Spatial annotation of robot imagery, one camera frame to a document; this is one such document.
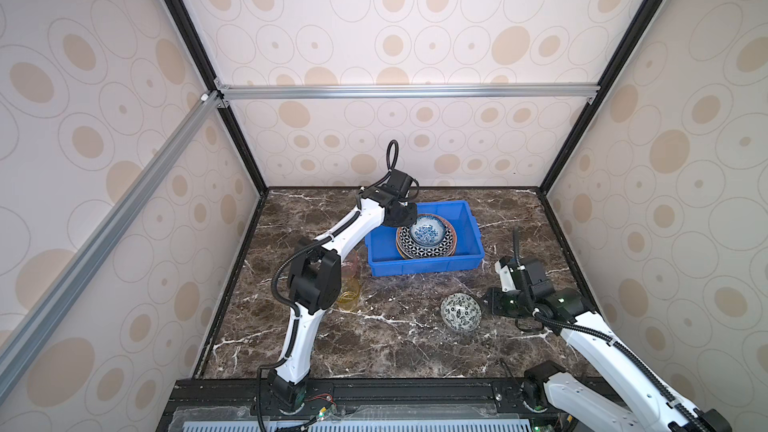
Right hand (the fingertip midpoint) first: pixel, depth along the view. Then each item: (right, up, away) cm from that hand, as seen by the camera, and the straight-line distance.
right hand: (486, 299), depth 80 cm
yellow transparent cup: (-39, -2, +12) cm, 40 cm away
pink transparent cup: (-39, +6, +17) cm, 43 cm away
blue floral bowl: (-13, +18, +20) cm, 30 cm away
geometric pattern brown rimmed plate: (-8, +12, +18) cm, 23 cm away
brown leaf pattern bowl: (-5, -6, +7) cm, 11 cm away
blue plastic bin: (-27, +9, +9) cm, 30 cm away
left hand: (-16, +23, +12) cm, 30 cm away
